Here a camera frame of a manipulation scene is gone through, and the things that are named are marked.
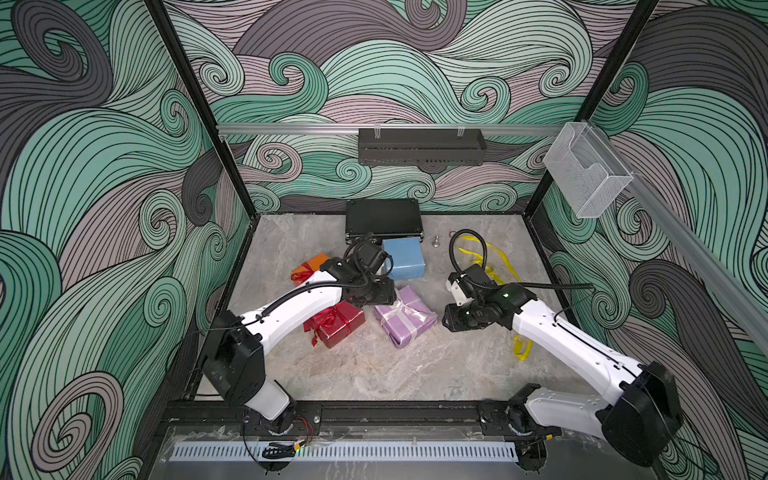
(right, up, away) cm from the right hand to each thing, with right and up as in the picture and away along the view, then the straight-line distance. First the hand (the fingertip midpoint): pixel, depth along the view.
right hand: (445, 322), depth 79 cm
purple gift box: (-10, 0, +4) cm, 11 cm away
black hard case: (-16, +30, +34) cm, 48 cm away
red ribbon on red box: (-34, 0, +4) cm, 35 cm away
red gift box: (-30, -1, +3) cm, 31 cm away
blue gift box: (-8, +16, +20) cm, 27 cm away
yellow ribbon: (+26, +11, +24) cm, 37 cm away
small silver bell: (+4, +21, +31) cm, 37 cm away
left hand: (-15, +8, +1) cm, 17 cm away
